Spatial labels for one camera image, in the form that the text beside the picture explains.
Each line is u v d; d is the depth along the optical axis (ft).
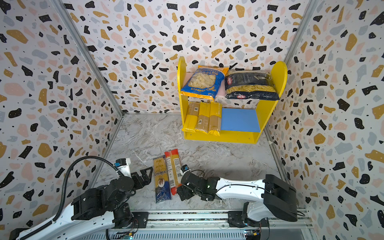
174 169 2.89
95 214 1.54
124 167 2.00
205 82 2.52
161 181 2.74
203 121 3.10
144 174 2.02
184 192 2.25
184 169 2.34
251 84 2.42
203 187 1.94
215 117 3.23
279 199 1.39
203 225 2.40
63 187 1.53
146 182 2.02
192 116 3.20
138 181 1.98
